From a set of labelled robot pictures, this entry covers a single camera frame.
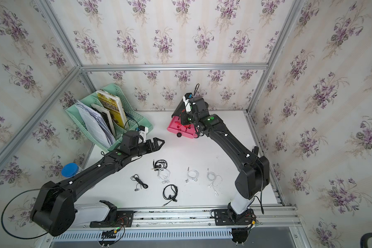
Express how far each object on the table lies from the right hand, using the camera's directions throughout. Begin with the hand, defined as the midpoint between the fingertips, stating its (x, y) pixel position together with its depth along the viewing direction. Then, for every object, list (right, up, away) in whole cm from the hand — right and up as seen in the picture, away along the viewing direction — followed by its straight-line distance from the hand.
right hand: (183, 114), depth 80 cm
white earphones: (-11, -35, +8) cm, 38 cm away
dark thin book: (-47, 0, +11) cm, 48 cm away
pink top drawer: (+3, -9, +10) cm, 14 cm away
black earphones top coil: (-14, -30, +11) cm, 35 cm away
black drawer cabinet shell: (-2, +4, +19) cm, 20 cm away
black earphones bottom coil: (-5, -41, +2) cm, 41 cm away
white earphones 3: (+19, -37, +6) cm, 42 cm away
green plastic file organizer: (-38, 0, +34) cm, 51 cm away
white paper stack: (-46, -5, -1) cm, 46 cm away
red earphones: (+3, -7, +8) cm, 11 cm away
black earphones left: (-27, -36, +6) cm, 45 cm away
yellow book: (-43, +7, +12) cm, 46 cm away
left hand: (-12, -16, +2) cm, 20 cm away
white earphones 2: (+3, -36, +6) cm, 36 cm away
